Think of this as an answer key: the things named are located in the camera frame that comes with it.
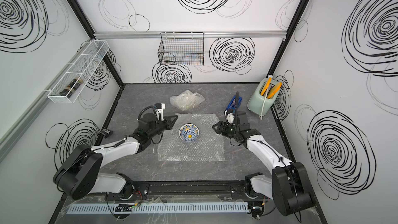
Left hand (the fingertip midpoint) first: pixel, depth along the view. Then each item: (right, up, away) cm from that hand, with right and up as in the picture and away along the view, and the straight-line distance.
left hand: (178, 117), depth 84 cm
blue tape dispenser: (+33, +7, +17) cm, 38 cm away
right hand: (+21, -6, 0) cm, 22 cm away
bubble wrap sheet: (+17, -18, +4) cm, 25 cm away
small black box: (-44, -10, +7) cm, 45 cm away
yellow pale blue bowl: (+3, +8, +18) cm, 20 cm away
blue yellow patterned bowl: (+5, -10, +9) cm, 15 cm away
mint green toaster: (+47, +7, +10) cm, 48 cm away
